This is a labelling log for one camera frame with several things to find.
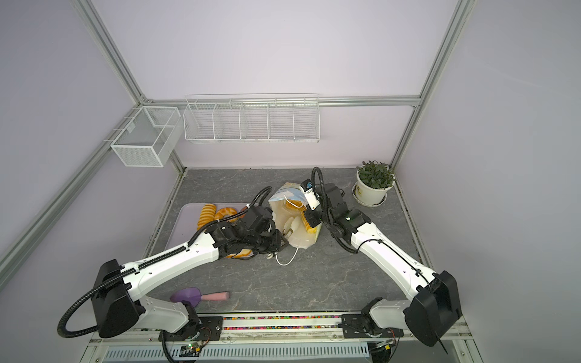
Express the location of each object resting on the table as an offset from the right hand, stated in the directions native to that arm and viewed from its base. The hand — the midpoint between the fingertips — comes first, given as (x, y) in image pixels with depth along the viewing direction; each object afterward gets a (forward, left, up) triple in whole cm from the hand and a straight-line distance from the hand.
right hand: (310, 206), depth 80 cm
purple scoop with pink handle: (-26, +40, -17) cm, 51 cm away
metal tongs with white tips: (-4, +7, -7) cm, 10 cm away
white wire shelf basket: (+41, +25, +10) cm, 49 cm away
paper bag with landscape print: (-6, +3, -14) cm, 15 cm away
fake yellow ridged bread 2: (-2, 0, -13) cm, 13 cm away
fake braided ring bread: (+11, +38, -19) cm, 43 cm away
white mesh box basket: (+33, +70, +5) cm, 78 cm away
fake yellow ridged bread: (+8, +45, -18) cm, 49 cm away
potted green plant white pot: (+17, -27, -5) cm, 33 cm away
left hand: (-14, +8, -5) cm, 17 cm away
